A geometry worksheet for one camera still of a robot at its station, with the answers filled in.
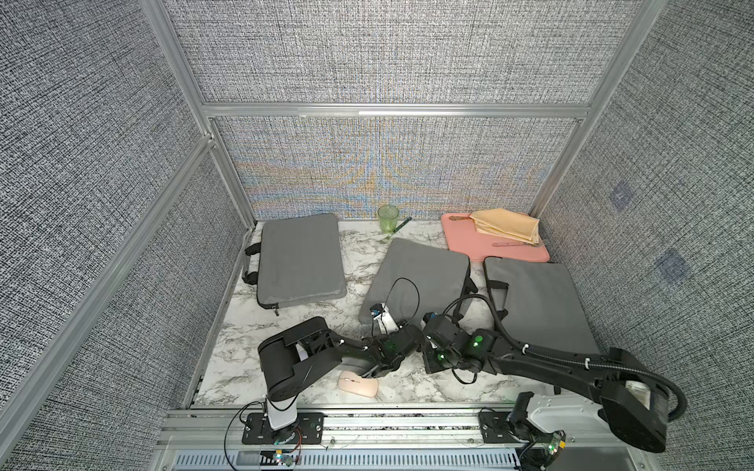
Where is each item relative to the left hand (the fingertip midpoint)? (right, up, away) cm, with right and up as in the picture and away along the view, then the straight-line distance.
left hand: (417, 323), depth 88 cm
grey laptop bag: (-42, +18, +19) cm, 49 cm away
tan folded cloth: (+41, +33, +29) cm, 60 cm away
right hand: (0, -7, -7) cm, 10 cm away
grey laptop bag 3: (+39, +5, +5) cm, 40 cm away
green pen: (-1, +33, +32) cm, 46 cm away
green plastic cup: (-8, +35, +22) cm, 42 cm away
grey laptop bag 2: (-3, +14, -13) cm, 20 cm away
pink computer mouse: (-19, -13, -9) cm, 25 cm away
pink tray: (+21, +27, +23) cm, 41 cm away
